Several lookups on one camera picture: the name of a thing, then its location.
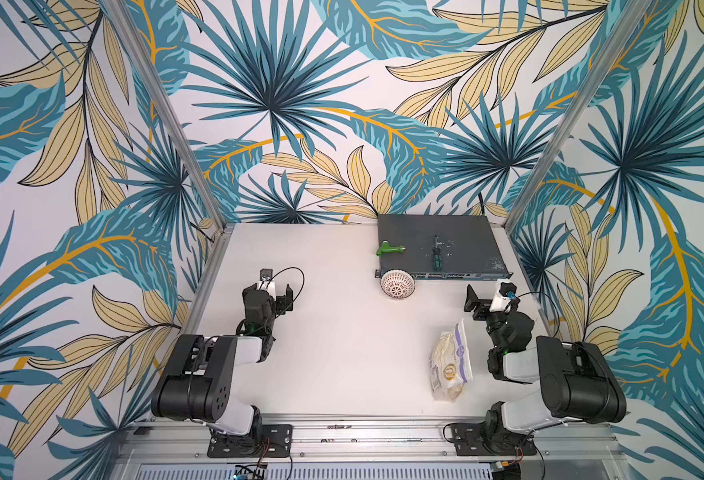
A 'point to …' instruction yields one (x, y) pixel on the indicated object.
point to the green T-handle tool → (386, 247)
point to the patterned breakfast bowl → (397, 283)
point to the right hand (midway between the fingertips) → (468, 285)
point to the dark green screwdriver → (437, 257)
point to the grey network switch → (442, 247)
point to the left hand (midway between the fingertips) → (272, 286)
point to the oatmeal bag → (450, 367)
